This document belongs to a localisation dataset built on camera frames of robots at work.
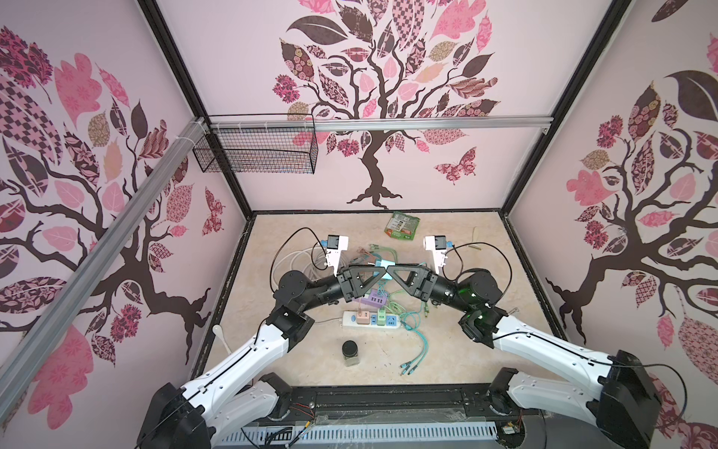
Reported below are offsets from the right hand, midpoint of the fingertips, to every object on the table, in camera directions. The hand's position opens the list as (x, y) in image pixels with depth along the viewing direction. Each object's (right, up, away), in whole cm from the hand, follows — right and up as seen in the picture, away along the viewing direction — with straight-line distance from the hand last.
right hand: (392, 269), depth 59 cm
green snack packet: (+10, +12, +55) cm, 57 cm away
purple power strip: (-3, -13, +32) cm, 35 cm away
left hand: (-1, -2, +1) cm, 2 cm away
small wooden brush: (+40, +9, +54) cm, 67 cm away
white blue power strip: (-11, -19, +28) cm, 36 cm away
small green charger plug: (-1, -17, +24) cm, 29 cm away
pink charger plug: (-7, -18, +24) cm, 31 cm away
